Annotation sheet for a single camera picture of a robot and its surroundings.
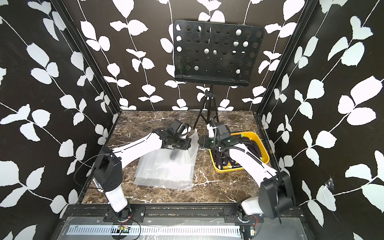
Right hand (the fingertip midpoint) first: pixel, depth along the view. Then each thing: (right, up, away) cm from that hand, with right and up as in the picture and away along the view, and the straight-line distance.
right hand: (198, 139), depth 83 cm
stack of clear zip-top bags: (-12, -26, +1) cm, 29 cm away
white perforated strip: (-3, -43, -13) cm, 45 cm away
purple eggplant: (-16, -11, +12) cm, 23 cm away
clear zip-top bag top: (-17, -15, +7) cm, 24 cm away
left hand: (-4, -3, +2) cm, 5 cm away
